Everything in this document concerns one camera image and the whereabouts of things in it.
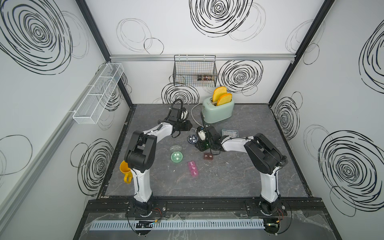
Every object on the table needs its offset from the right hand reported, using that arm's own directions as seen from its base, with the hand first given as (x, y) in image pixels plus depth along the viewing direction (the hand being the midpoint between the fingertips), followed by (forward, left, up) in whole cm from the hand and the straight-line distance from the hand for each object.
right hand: (197, 144), depth 96 cm
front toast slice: (+22, -17, +20) cm, 34 cm away
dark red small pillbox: (-8, -7, 0) cm, 11 cm away
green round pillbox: (-9, +13, 0) cm, 15 cm away
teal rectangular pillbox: (+10, -23, 0) cm, 25 cm away
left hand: (+11, +5, +7) cm, 13 cm away
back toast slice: (+29, -14, +20) cm, 38 cm away
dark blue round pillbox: (+4, +3, 0) cm, 5 cm away
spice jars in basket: (+29, -5, +31) cm, 43 cm away
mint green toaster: (+23, -12, +4) cm, 26 cm away
